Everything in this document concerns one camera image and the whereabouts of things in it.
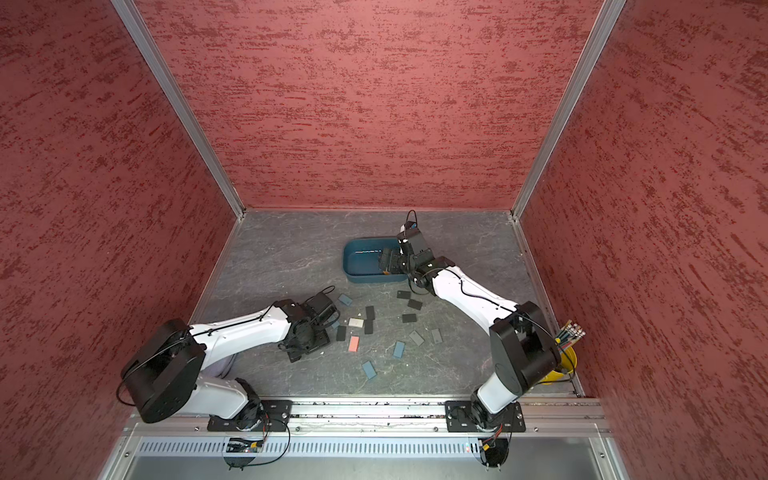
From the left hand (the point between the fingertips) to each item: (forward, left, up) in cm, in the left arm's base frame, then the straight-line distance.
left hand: (315, 353), depth 85 cm
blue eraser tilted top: (+17, -7, +1) cm, 18 cm away
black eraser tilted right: (+16, -30, 0) cm, 34 cm away
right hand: (+22, -22, +14) cm, 35 cm away
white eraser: (+9, -11, +1) cm, 15 cm away
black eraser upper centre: (+13, -15, 0) cm, 20 cm away
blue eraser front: (-4, -16, +1) cm, 17 cm away
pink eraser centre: (+3, -11, 0) cm, 12 cm away
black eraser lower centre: (+8, -15, 0) cm, 17 cm away
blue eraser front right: (+1, -25, 0) cm, 25 cm away
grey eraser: (+5, -30, 0) cm, 30 cm away
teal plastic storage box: (+32, -11, +2) cm, 34 cm away
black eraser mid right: (+12, -28, -1) cm, 30 cm away
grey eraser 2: (+5, -36, 0) cm, 36 cm away
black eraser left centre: (+6, -7, -1) cm, 9 cm away
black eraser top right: (+20, -25, 0) cm, 32 cm away
